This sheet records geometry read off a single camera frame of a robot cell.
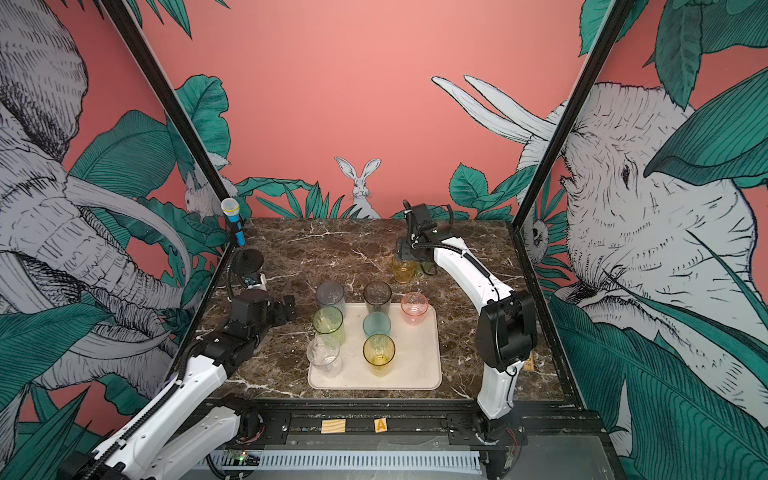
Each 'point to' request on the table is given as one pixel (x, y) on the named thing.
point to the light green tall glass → (329, 321)
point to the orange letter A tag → (380, 425)
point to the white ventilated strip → (357, 460)
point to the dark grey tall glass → (377, 296)
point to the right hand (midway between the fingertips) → (407, 246)
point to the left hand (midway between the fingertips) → (278, 296)
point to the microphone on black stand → (245, 261)
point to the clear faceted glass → (324, 355)
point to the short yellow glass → (404, 269)
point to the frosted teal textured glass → (375, 323)
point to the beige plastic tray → (418, 358)
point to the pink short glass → (414, 307)
